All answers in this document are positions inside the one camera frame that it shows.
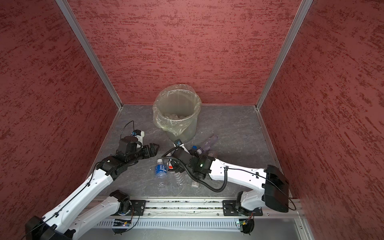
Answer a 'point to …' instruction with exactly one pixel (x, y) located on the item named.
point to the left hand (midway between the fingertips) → (153, 150)
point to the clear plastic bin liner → (176, 108)
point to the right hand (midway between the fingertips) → (181, 160)
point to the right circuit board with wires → (247, 225)
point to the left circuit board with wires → (120, 226)
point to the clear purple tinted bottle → (211, 143)
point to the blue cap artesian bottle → (194, 148)
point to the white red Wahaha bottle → (179, 179)
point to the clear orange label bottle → (213, 153)
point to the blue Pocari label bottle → (161, 170)
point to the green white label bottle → (195, 184)
